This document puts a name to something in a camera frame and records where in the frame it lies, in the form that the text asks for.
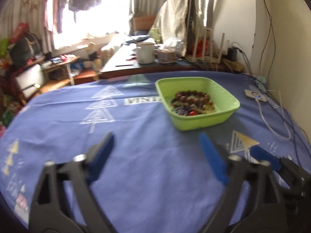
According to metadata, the cloth covered monitor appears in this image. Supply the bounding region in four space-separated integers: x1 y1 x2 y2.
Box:
152 0 204 56

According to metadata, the green plastic basket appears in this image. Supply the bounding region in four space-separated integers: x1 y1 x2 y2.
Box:
155 77 240 131

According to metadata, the cardboard box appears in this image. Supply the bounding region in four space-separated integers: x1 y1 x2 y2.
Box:
132 16 156 31

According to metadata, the blue patterned tablecloth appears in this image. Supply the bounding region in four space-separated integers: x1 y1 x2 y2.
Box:
1 72 310 232

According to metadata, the plastic wrapped package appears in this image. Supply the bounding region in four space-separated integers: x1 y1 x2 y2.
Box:
156 38 183 64

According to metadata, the purple and red bead bracelet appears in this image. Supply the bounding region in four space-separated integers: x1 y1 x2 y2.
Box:
174 106 198 116

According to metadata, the dark wooden desk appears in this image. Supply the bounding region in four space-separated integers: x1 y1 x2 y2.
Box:
99 44 240 79

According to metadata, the black cable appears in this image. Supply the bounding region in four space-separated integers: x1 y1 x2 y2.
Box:
230 0 311 168

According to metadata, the white charging hub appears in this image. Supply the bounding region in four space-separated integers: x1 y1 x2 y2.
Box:
244 90 267 102

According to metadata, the dark duffel bag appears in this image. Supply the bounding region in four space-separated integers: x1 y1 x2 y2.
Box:
9 33 41 69

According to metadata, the red bag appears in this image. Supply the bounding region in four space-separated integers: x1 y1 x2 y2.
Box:
10 23 29 44

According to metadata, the green bag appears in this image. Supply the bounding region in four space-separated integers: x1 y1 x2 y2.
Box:
0 38 10 58

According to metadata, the white cushioned chair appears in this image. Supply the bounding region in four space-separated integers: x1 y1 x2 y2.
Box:
15 64 46 100

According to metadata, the white wooden rack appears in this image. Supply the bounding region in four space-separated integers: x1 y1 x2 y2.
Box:
190 27 225 65

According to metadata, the low wooden table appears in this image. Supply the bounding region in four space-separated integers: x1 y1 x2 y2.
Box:
42 56 79 86

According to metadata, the black power adapter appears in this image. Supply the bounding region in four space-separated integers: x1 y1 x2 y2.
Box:
226 47 237 62

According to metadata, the grey curtain left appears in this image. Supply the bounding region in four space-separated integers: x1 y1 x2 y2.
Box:
1 0 54 53

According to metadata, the white enamel mug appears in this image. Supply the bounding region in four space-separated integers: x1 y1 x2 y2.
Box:
136 43 155 65

